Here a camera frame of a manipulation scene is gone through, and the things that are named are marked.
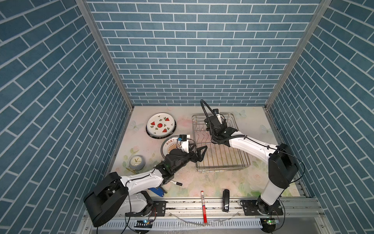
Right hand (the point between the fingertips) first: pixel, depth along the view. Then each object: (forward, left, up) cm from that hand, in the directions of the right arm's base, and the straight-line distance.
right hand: (216, 122), depth 88 cm
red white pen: (-45, +5, -18) cm, 49 cm away
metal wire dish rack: (-15, -2, -17) cm, 23 cm away
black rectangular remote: (-36, -6, -15) cm, 40 cm away
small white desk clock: (-24, +46, -13) cm, 54 cm away
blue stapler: (-38, +30, -16) cm, 51 cm away
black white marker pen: (-32, +21, -17) cm, 42 cm away
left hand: (-18, +8, 0) cm, 20 cm away
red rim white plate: (-10, +30, -14) cm, 34 cm away
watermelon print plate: (+6, +39, -14) cm, 42 cm away
